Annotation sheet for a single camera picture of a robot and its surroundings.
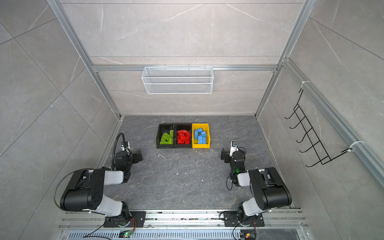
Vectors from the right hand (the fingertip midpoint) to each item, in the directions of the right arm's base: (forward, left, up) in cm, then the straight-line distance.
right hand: (231, 147), depth 94 cm
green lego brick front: (+7, +43, -3) cm, 44 cm away
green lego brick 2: (+10, +44, -1) cm, 45 cm away
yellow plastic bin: (+18, +15, -2) cm, 24 cm away
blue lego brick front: (+8, +20, -2) cm, 21 cm away
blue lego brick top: (+15, +19, -1) cm, 25 cm away
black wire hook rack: (-16, -31, +25) cm, 43 cm away
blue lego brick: (+10, +16, -2) cm, 19 cm away
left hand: (+1, +64, +1) cm, 64 cm away
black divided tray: (+22, +48, -6) cm, 53 cm away
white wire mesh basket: (+39, +33, +25) cm, 57 cm away
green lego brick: (+16, +40, -5) cm, 43 cm away
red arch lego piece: (+11, +31, -2) cm, 33 cm away
